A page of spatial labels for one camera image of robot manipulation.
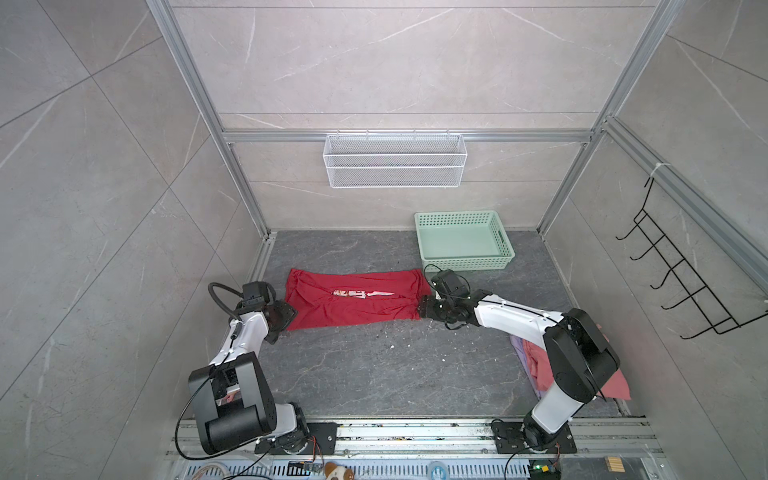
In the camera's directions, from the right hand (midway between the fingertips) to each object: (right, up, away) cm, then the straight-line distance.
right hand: (423, 307), depth 92 cm
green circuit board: (+27, -35, -22) cm, 49 cm away
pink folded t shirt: (+50, -19, -14) cm, 55 cm away
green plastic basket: (+17, +22, +20) cm, 34 cm away
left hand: (-43, -1, -3) cm, 43 cm away
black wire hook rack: (+56, +4, -33) cm, 65 cm away
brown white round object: (-23, -33, -25) cm, 48 cm away
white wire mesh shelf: (-9, +49, +8) cm, 51 cm away
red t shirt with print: (-34, +2, +6) cm, 34 cm away
